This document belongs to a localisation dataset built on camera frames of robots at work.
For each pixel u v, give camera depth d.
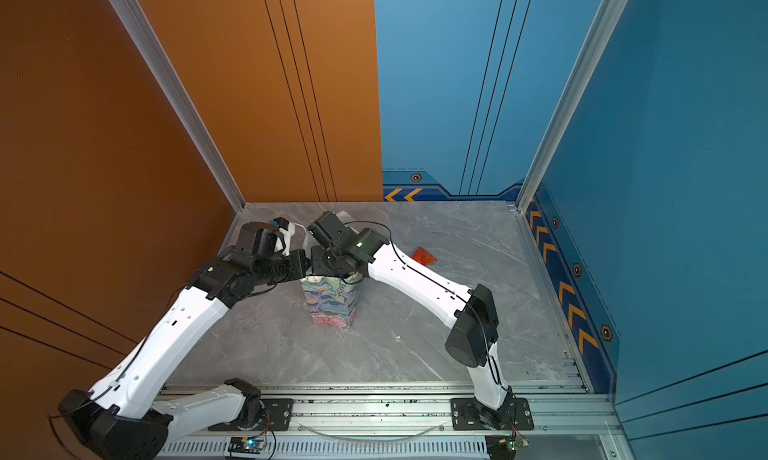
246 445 0.71
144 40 0.76
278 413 0.74
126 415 0.38
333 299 0.76
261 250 0.55
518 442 0.69
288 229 0.68
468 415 0.72
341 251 0.56
